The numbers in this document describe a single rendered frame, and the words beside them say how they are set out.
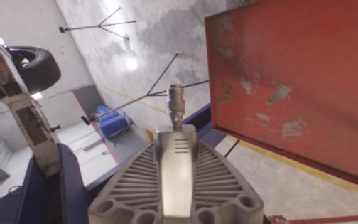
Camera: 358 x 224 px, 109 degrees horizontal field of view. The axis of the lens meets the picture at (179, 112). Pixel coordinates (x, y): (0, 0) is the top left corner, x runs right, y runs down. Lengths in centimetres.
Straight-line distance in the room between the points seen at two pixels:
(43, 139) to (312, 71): 105
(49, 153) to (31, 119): 20
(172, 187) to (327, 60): 42
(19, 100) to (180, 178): 92
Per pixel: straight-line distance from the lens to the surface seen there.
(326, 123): 51
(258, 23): 47
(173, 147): 16
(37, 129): 93
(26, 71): 187
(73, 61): 945
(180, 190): 19
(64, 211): 53
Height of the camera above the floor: 129
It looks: 32 degrees down
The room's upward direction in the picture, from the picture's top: 121 degrees counter-clockwise
